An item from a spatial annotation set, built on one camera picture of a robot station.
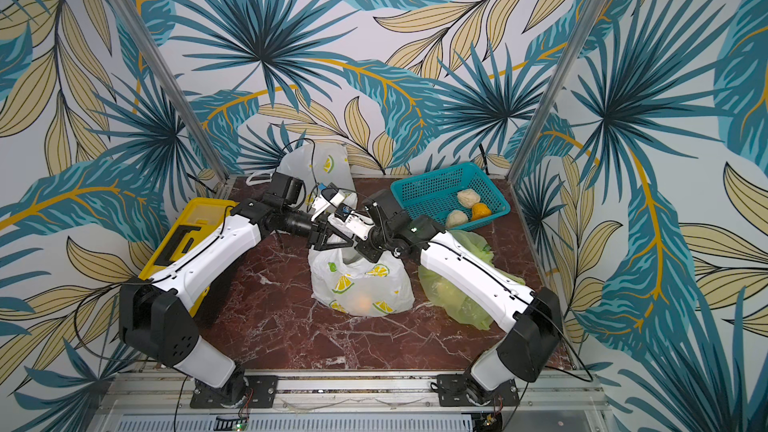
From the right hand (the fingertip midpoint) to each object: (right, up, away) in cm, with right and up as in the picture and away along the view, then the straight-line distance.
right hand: (360, 235), depth 77 cm
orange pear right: (+39, +6, +27) cm, 48 cm away
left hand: (-2, -1, -6) cm, 7 cm away
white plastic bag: (-19, +23, +31) cm, 43 cm away
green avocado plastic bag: (+25, -19, +7) cm, 32 cm away
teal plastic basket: (+26, +12, +37) cm, 46 cm away
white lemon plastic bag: (-3, -13, +2) cm, 13 cm away
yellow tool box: (-50, +3, +8) cm, 51 cm away
